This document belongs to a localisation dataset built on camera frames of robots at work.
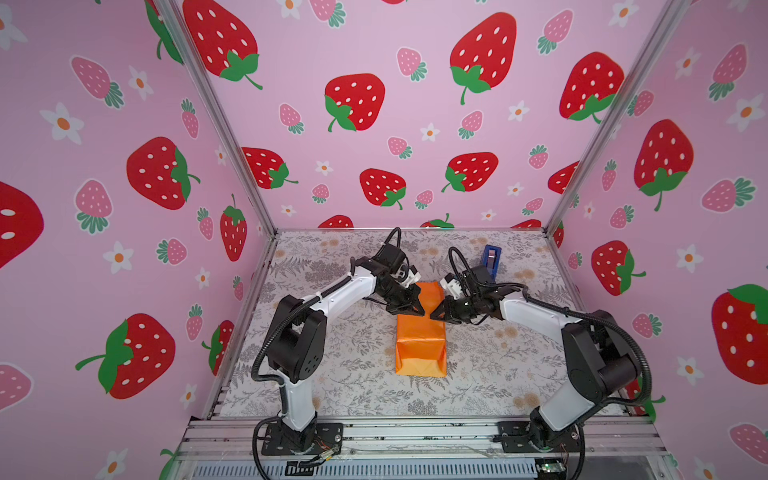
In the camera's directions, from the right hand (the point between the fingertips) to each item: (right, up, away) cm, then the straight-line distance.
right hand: (428, 320), depth 86 cm
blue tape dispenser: (+24, +18, +18) cm, 35 cm away
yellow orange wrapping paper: (-2, -6, -3) cm, 7 cm away
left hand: (-1, +3, -3) cm, 4 cm away
